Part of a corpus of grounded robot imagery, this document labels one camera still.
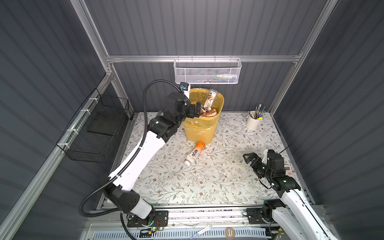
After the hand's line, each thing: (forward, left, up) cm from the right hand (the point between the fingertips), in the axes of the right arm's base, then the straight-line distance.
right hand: (249, 160), depth 81 cm
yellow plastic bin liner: (+17, +30, +8) cm, 35 cm away
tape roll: (-32, +12, -12) cm, 36 cm away
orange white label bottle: (+9, +30, -7) cm, 32 cm away
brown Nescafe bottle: (+21, +21, +16) cm, 34 cm away
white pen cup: (+32, -11, -2) cm, 34 cm away
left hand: (+16, +31, +30) cm, 46 cm away
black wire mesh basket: (+4, +80, +18) cm, 82 cm away
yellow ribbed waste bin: (+18, +22, -2) cm, 28 cm away
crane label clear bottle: (+32, +21, +17) cm, 42 cm away
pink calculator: (-2, -25, -10) cm, 27 cm away
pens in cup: (+36, -14, -1) cm, 39 cm away
